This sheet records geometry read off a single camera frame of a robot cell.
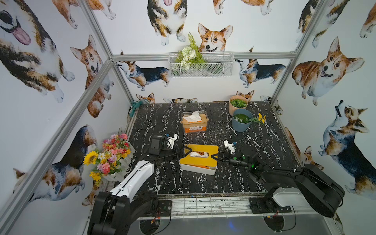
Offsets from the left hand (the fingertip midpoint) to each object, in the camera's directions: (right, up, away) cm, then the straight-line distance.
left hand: (185, 148), depth 82 cm
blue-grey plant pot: (+37, +15, +19) cm, 44 cm away
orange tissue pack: (+7, -3, 0) cm, 8 cm away
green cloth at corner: (-45, +27, +38) cm, 65 cm away
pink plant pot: (+35, +28, +24) cm, 50 cm away
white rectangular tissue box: (+12, -11, -3) cm, 17 cm away
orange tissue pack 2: (+5, +17, +16) cm, 24 cm away
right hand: (+15, -1, -6) cm, 16 cm away
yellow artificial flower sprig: (+46, +16, +10) cm, 50 cm away
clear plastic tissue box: (+5, +10, +17) cm, 20 cm away
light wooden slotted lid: (+11, +17, +21) cm, 29 cm away
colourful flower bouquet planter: (-37, -3, -9) cm, 38 cm away
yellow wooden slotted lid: (+13, -7, -4) cm, 15 cm away
